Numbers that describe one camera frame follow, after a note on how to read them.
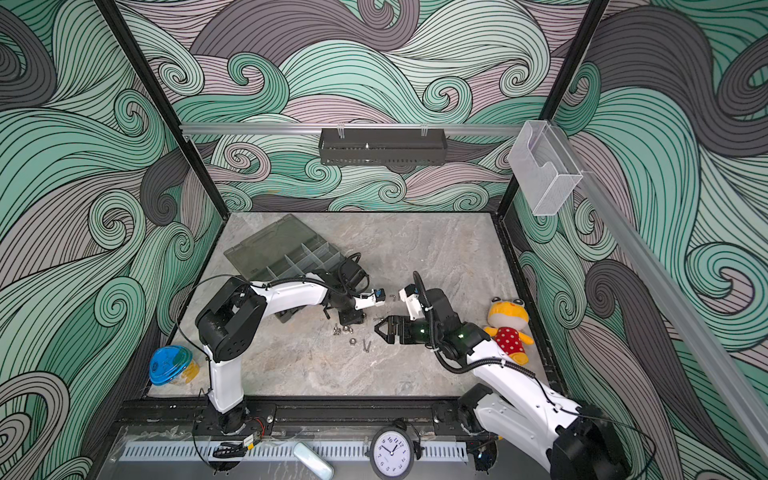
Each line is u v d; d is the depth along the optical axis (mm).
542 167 791
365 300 814
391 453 669
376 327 743
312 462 645
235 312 549
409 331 684
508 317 835
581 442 385
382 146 951
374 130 951
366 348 855
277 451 697
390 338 684
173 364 727
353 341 860
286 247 1093
